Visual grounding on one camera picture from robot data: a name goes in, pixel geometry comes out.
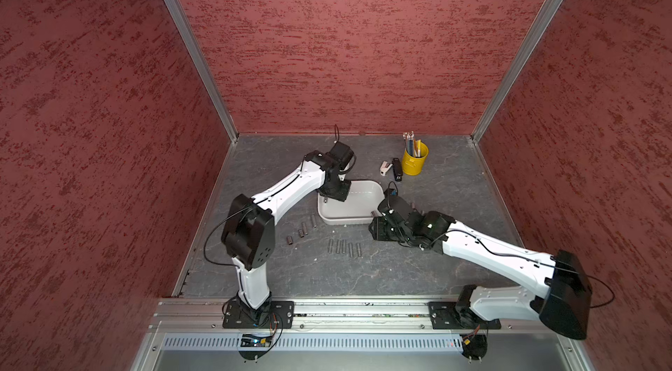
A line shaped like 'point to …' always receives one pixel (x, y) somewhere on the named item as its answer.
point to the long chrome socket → (313, 220)
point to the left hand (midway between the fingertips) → (336, 198)
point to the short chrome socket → (301, 234)
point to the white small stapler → (385, 167)
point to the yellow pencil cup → (414, 165)
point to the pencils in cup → (412, 146)
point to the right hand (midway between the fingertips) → (374, 233)
